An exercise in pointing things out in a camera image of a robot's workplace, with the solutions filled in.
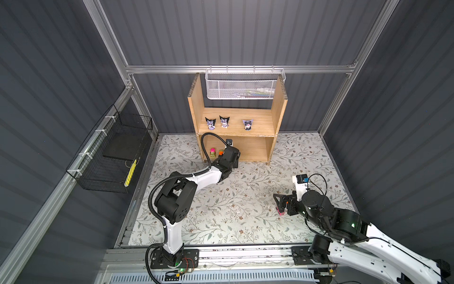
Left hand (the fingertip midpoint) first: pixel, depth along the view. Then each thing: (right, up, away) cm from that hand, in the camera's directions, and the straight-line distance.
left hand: (231, 155), depth 96 cm
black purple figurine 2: (-3, +16, -14) cm, 22 cm away
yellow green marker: (-40, -6, -27) cm, 49 cm away
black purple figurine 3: (+8, +15, -15) cm, 22 cm away
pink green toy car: (-10, +1, +3) cm, 11 cm away
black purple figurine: (-10, +15, -15) cm, 24 cm away
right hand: (+21, -16, -26) cm, 37 cm away
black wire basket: (-52, -2, -24) cm, 58 cm away
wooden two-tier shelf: (+11, +12, -12) cm, 20 cm away
